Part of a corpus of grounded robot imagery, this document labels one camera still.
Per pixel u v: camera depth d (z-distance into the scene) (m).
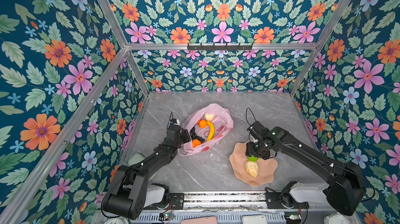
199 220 0.68
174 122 0.80
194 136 0.93
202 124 0.98
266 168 0.81
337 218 0.66
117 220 0.65
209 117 1.00
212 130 0.97
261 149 0.65
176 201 0.74
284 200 0.65
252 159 0.75
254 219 0.68
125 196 0.41
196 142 0.89
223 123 1.01
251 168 0.78
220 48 0.93
